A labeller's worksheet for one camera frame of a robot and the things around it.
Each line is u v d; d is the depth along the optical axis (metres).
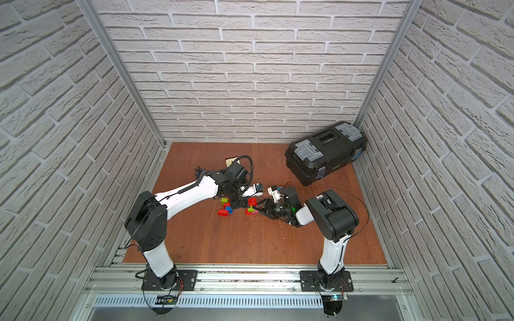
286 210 0.81
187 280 0.74
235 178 0.70
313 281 0.74
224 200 0.92
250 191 0.77
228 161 1.10
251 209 0.87
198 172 1.05
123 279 0.75
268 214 0.83
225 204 0.92
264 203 0.83
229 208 0.76
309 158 0.90
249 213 0.90
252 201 0.86
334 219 0.50
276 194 0.89
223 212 0.90
